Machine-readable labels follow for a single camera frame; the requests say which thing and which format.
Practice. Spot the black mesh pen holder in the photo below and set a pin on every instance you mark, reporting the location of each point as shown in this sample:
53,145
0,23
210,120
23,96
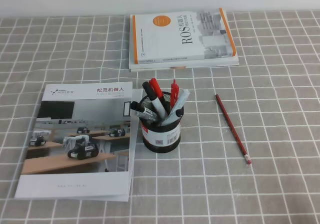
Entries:
162,139

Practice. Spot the dark red pencil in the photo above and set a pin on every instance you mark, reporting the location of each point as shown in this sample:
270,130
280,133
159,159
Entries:
233,130

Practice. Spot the grey pen low left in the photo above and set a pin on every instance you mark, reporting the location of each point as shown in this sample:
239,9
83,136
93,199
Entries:
145,116

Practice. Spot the red ballpoint pen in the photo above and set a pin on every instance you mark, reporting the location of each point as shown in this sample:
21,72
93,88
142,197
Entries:
174,93

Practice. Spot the black cap marker upright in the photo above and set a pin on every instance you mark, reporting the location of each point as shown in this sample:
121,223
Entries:
155,100

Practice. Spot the black cap marker left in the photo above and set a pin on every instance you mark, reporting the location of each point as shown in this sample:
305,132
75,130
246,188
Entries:
135,106

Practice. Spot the black cap marker front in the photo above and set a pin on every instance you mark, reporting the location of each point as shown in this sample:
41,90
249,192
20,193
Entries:
174,117

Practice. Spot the red cap marker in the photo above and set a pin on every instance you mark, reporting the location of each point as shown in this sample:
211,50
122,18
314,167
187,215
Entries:
154,84

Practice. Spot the white grey marker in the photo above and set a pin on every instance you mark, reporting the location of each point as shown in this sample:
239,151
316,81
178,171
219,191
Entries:
181,100

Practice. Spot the white orange ROS book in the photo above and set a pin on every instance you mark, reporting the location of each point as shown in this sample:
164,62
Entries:
175,36

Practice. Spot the white book under ROS book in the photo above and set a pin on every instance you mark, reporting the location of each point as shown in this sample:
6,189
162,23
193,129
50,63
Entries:
187,64

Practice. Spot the AgileX robot brochure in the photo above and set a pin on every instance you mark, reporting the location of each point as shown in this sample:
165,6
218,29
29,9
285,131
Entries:
83,143

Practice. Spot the grey grid tablecloth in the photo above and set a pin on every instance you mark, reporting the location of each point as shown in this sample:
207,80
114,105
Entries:
271,97

